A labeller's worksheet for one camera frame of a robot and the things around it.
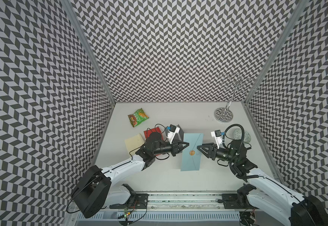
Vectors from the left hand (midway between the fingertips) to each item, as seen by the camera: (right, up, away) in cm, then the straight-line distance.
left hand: (188, 146), depth 72 cm
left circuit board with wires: (-31, -32, -6) cm, 45 cm away
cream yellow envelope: (-35, -4, +23) cm, 42 cm away
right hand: (+6, -2, +3) cm, 7 cm away
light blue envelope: (+2, -5, +2) cm, 5 cm away
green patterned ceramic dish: (+37, +2, +24) cm, 44 cm away
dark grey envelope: (-5, +6, -4) cm, 9 cm away
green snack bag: (-34, +14, +33) cm, 49 cm away
